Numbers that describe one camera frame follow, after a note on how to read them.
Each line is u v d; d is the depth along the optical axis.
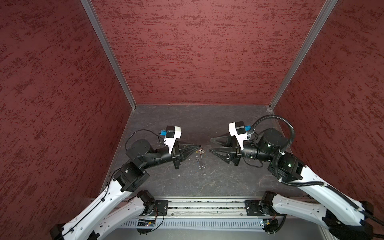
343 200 0.40
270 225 0.71
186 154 0.52
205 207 0.76
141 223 0.73
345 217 0.39
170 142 0.47
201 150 0.53
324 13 0.73
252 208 0.74
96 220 0.41
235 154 0.44
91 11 0.72
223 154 0.49
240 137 0.44
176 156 0.46
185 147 0.50
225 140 0.51
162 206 0.74
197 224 0.77
